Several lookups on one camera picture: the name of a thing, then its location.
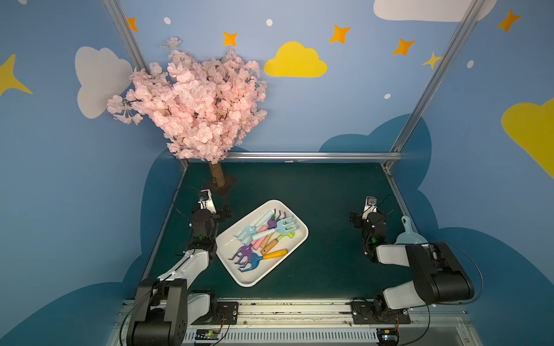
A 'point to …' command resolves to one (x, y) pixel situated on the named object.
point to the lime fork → (268, 246)
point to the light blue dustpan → (408, 236)
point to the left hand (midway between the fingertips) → (214, 198)
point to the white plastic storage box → (227, 245)
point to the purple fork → (272, 223)
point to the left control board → (207, 334)
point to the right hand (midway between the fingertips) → (369, 206)
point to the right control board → (388, 336)
